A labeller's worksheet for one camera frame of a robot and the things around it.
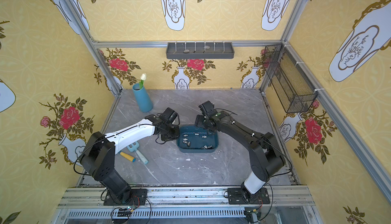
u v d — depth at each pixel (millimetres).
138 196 732
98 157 450
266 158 445
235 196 731
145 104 1033
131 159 843
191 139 956
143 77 877
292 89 758
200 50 920
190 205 718
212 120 634
